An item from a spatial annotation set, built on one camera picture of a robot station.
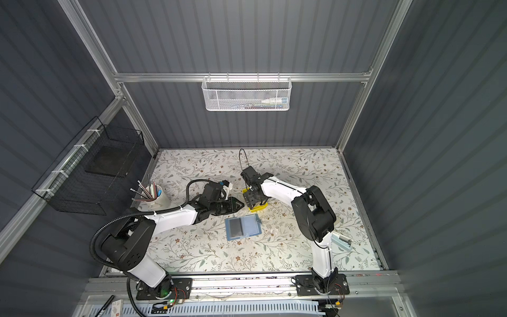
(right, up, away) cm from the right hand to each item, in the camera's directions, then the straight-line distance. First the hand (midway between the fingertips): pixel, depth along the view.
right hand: (259, 196), depth 95 cm
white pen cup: (-46, -2, -6) cm, 46 cm away
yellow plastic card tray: (-1, -5, -2) cm, 5 cm away
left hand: (-6, -4, -8) cm, 11 cm away
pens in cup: (-50, +2, -4) cm, 50 cm away
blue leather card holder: (-7, -13, -6) cm, 16 cm away
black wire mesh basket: (-64, +11, -22) cm, 69 cm away
